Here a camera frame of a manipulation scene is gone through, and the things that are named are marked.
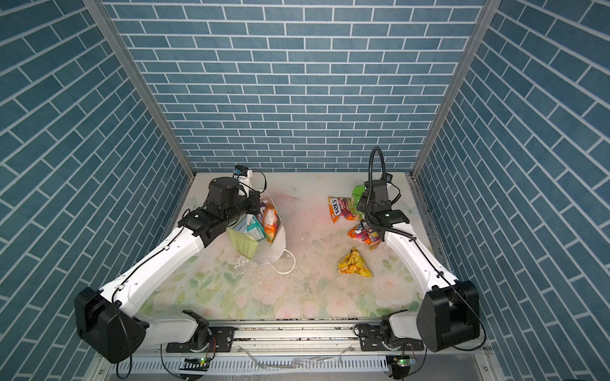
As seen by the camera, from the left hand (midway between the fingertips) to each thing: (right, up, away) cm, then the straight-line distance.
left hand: (261, 192), depth 78 cm
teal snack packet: (-6, -14, +13) cm, 20 cm away
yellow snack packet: (+32, -26, +8) cm, 42 cm away
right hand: (+37, -1, +6) cm, 38 cm away
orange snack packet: (+29, -6, +24) cm, 38 cm away
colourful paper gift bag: (+4, -21, 0) cm, 22 cm away
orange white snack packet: (+1, -11, +11) cm, 15 cm away
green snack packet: (+35, 0, +13) cm, 37 cm away
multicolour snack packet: (+38, -17, +15) cm, 44 cm away
